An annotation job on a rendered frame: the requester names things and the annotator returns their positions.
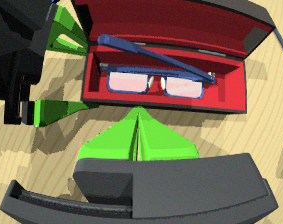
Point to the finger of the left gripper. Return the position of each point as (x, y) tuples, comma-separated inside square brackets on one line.
[(47, 112), (65, 24)]

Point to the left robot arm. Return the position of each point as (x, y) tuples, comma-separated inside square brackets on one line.
[(18, 21)]

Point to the blue glasses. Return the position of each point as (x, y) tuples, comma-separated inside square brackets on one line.
[(136, 79)]

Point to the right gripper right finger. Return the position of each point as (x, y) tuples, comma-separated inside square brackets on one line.
[(160, 142)]

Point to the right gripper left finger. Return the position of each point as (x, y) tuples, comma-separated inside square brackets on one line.
[(115, 142)]

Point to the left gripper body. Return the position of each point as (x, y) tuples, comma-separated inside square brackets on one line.
[(26, 68)]

